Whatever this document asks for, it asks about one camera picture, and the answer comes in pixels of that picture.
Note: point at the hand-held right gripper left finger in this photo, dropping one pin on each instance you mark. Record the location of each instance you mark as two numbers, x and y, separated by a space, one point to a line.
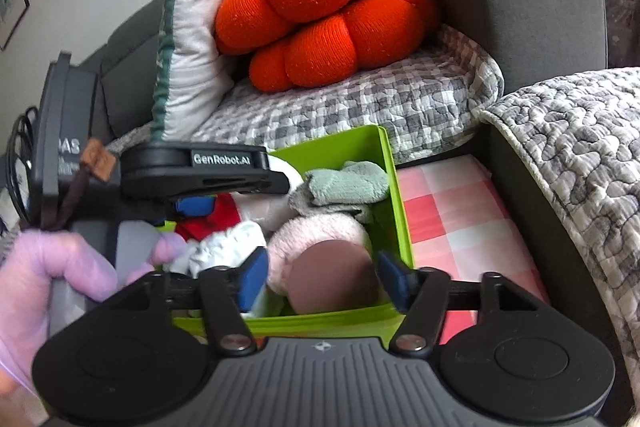
255 274

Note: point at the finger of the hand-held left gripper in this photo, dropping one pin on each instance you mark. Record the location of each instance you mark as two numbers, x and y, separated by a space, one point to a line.
195 207
160 174

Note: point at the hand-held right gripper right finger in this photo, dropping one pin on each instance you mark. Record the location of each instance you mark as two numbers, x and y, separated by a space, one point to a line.
392 279

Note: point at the white cloth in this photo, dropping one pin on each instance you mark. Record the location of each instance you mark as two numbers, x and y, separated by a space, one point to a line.
220 247

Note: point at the pink fluffy plush toy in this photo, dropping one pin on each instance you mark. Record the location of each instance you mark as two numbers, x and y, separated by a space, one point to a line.
325 257

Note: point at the green plastic box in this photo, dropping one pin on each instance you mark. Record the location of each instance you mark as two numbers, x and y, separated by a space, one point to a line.
395 207

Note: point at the white rabbit plush green hat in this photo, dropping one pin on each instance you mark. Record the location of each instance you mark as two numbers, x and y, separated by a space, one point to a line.
340 182

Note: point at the person's left hand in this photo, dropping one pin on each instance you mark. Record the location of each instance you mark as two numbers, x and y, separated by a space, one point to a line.
55 257

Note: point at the pink checkered tablecloth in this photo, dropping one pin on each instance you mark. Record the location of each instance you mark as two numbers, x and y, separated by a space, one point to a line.
450 217

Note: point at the green white throw pillow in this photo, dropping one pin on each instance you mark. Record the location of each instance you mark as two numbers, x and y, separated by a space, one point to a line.
195 37

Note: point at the grey checkered quilted blanket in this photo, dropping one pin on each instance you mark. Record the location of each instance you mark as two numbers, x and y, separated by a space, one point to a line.
380 107

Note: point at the dark grey sofa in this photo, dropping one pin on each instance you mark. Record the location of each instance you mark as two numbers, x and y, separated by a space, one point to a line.
525 7

